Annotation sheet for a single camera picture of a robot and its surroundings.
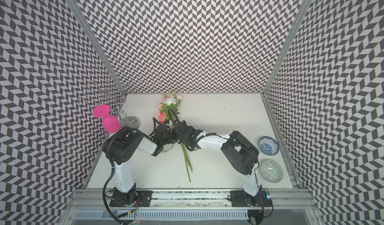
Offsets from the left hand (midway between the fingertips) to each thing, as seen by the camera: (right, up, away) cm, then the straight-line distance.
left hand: (185, 131), depth 96 cm
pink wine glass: (-36, +8, -20) cm, 42 cm away
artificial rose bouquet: (-10, +20, -1) cm, 22 cm away
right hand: (+2, 0, -3) cm, 3 cm away
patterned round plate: (+48, -19, -15) cm, 54 cm away
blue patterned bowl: (+51, -8, -5) cm, 52 cm away
